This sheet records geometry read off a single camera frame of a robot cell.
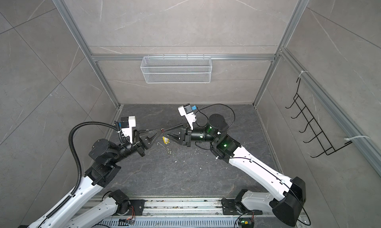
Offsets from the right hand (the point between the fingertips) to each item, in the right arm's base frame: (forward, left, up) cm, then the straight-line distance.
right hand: (165, 134), depth 53 cm
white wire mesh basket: (+60, 0, -11) cm, 61 cm away
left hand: (+2, +2, +1) cm, 3 cm away
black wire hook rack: (-1, -66, -10) cm, 67 cm away
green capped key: (+13, +6, -40) cm, 42 cm away
